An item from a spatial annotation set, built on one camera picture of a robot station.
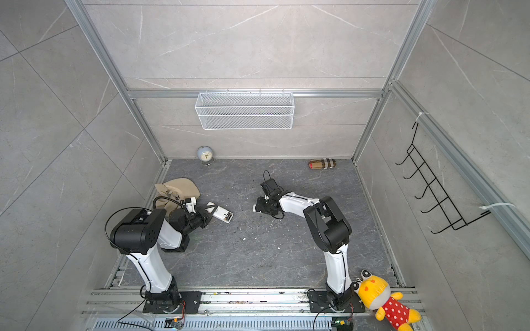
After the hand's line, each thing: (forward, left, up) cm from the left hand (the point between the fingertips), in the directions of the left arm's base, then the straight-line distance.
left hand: (217, 203), depth 93 cm
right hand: (+1, -19, -6) cm, 20 cm away
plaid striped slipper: (+27, -55, -4) cm, 61 cm away
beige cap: (+13, +22, -5) cm, 26 cm away
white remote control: (-4, -1, -2) cm, 5 cm away
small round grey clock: (+33, +11, -2) cm, 35 cm away
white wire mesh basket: (+39, -13, +23) cm, 47 cm away
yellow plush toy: (-39, -59, +1) cm, 70 cm away
